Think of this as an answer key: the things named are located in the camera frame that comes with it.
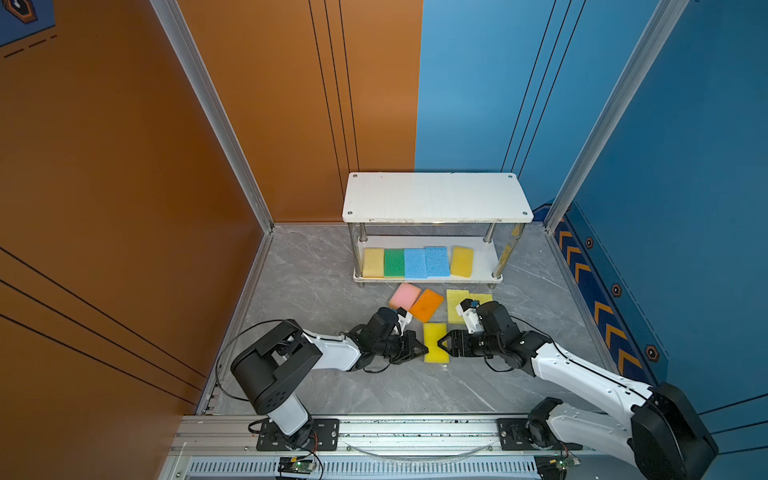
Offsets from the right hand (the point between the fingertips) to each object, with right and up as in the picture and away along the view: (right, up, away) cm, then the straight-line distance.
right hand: (443, 345), depth 81 cm
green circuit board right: (+27, -24, -12) cm, 38 cm away
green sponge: (-13, +22, +17) cm, 31 cm away
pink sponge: (-10, +11, +15) cm, 21 cm away
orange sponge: (-3, +9, +13) cm, 16 cm away
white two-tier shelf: (+2, +35, +39) cm, 52 cm away
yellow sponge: (+9, +22, +18) cm, 30 cm away
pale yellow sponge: (-20, +22, +16) cm, 34 cm away
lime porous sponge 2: (+16, +10, +17) cm, 25 cm away
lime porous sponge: (+6, +11, +15) cm, 20 cm away
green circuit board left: (-35, -25, -11) cm, 44 cm away
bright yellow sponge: (-2, +1, +6) cm, 6 cm away
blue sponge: (-6, +22, +18) cm, 29 cm away
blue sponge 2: (+1, +22, +18) cm, 29 cm away
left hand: (-3, -2, +1) cm, 4 cm away
